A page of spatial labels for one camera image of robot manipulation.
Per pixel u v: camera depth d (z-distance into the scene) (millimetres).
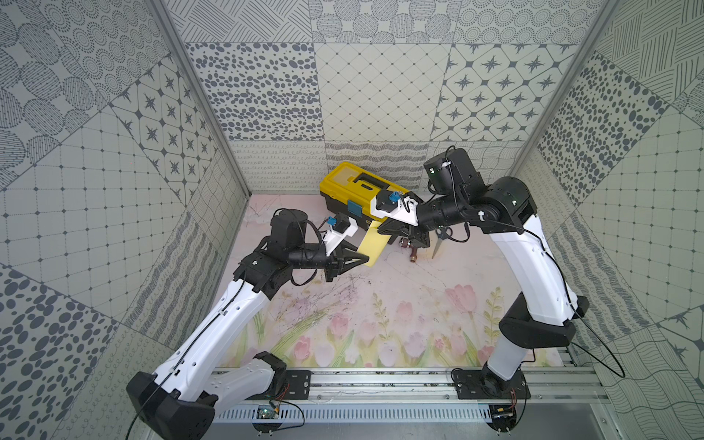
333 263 546
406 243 1011
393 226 482
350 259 628
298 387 735
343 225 532
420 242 493
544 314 422
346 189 1005
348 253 608
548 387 749
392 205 447
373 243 598
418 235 494
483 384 661
